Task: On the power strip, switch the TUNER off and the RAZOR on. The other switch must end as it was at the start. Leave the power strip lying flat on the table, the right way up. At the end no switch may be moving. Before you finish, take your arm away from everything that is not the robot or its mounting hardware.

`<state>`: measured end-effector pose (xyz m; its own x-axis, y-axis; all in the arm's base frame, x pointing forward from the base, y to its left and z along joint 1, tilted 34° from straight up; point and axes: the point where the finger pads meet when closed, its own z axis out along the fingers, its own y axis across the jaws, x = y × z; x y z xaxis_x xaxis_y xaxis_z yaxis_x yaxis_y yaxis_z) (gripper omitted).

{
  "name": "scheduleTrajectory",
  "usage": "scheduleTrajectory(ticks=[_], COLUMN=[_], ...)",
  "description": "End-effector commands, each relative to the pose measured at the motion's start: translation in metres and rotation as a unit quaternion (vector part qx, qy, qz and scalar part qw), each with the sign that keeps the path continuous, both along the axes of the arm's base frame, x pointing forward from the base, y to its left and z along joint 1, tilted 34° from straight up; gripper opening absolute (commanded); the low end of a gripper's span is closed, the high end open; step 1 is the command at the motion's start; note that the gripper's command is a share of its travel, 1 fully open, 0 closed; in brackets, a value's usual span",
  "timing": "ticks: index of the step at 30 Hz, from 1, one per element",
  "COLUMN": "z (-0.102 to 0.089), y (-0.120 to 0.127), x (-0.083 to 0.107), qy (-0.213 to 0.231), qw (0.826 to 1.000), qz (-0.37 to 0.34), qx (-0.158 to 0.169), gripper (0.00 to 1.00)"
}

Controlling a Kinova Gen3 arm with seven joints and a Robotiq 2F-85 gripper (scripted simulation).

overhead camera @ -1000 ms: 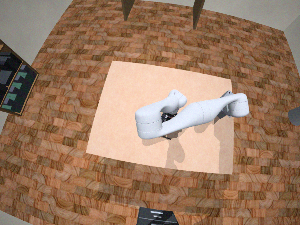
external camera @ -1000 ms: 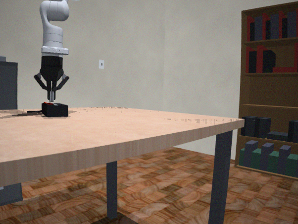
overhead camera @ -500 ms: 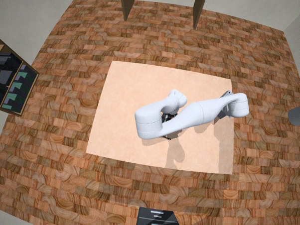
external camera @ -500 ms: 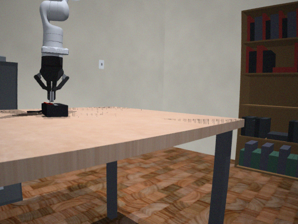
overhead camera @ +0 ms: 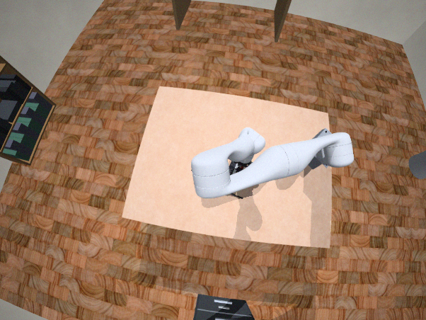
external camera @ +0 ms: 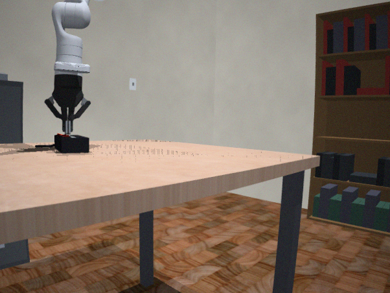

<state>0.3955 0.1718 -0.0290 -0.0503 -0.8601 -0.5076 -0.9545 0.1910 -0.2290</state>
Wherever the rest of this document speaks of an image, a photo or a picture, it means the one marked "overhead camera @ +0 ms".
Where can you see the black power strip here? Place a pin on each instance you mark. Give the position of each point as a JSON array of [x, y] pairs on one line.
[[233, 168]]

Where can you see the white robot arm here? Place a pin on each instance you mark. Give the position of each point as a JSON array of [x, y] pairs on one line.
[[210, 169]]

